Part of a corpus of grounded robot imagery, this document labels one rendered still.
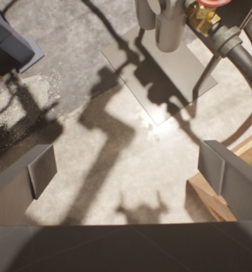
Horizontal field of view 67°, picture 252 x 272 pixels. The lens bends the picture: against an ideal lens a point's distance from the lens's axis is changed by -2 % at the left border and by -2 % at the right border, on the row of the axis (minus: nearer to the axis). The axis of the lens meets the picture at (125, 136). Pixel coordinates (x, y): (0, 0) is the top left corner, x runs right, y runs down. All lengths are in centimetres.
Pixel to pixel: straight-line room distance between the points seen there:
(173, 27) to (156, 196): 58
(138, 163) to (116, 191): 14
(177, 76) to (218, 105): 20
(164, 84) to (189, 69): 12
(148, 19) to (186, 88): 33
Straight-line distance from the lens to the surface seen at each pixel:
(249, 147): 74
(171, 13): 46
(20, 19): 122
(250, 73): 42
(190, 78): 85
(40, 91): 97
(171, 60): 88
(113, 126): 81
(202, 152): 16
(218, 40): 41
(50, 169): 16
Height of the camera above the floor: 79
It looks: 80 degrees down
